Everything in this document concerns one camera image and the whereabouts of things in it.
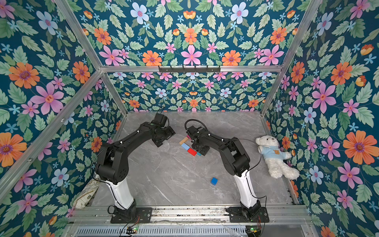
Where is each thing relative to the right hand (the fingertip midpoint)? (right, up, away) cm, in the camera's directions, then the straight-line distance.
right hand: (198, 149), depth 98 cm
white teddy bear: (+45, -2, -14) cm, 47 cm away
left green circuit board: (-33, -35, -27) cm, 55 cm away
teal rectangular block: (+1, -2, -4) cm, 4 cm away
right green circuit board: (+28, -36, -26) cm, 52 cm away
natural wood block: (-11, +6, +3) cm, 12 cm away
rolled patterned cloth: (-60, -21, -20) cm, 67 cm away
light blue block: (-9, +2, +1) cm, 9 cm away
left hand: (-17, +10, -4) cm, 20 cm away
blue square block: (+9, -16, -13) cm, 23 cm away
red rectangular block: (-4, -1, -3) cm, 5 cm away
